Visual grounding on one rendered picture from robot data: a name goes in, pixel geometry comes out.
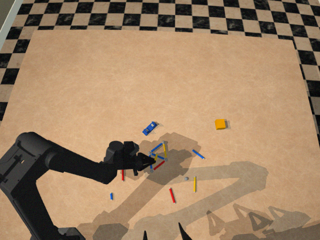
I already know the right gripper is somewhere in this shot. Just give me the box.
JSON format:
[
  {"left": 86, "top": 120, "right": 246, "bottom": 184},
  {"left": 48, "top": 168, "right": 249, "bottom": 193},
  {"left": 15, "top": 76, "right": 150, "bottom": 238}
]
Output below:
[{"left": 143, "top": 223, "right": 192, "bottom": 240}]

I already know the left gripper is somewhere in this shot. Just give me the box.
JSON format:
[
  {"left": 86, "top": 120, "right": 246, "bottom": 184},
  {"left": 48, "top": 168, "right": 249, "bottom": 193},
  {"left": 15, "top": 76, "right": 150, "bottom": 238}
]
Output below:
[{"left": 121, "top": 152, "right": 156, "bottom": 176}]

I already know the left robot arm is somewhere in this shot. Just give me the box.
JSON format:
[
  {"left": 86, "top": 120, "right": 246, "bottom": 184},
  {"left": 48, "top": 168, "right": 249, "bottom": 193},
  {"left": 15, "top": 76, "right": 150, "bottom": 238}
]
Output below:
[{"left": 0, "top": 131, "right": 140, "bottom": 240}]

